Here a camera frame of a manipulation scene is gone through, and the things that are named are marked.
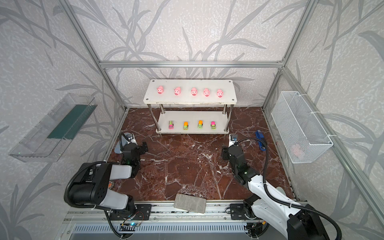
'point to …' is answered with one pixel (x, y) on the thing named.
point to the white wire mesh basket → (303, 138)
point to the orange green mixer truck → (200, 124)
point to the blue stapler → (260, 135)
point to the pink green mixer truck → (213, 125)
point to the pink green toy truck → (171, 126)
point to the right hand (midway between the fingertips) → (228, 139)
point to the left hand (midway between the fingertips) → (137, 137)
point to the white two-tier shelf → (191, 106)
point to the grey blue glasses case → (117, 149)
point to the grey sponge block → (190, 203)
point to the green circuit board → (128, 227)
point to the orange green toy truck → (185, 125)
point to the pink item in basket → (298, 150)
